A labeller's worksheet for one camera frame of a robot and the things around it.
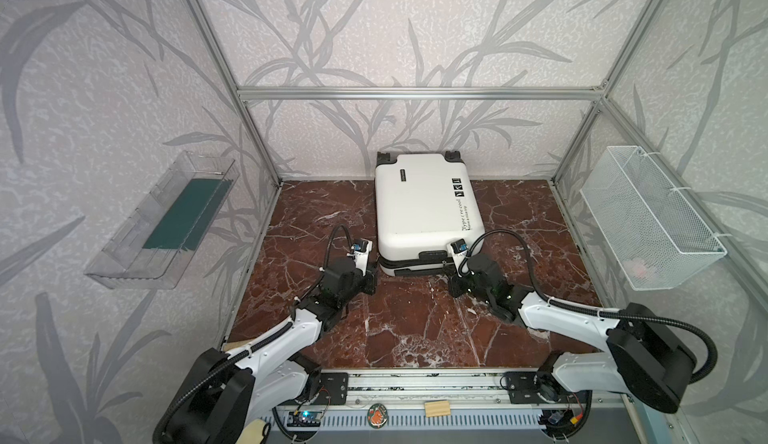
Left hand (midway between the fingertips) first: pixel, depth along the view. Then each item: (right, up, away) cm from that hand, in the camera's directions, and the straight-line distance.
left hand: (382, 256), depth 85 cm
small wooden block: (+14, -34, -14) cm, 39 cm away
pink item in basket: (+64, -1, -12) cm, 65 cm away
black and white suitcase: (+12, +15, +2) cm, 19 cm away
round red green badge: (0, -35, -14) cm, 38 cm away
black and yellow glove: (-28, -37, -18) cm, 49 cm away
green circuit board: (-18, -37, -13) cm, 43 cm away
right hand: (+18, -1, +2) cm, 18 cm away
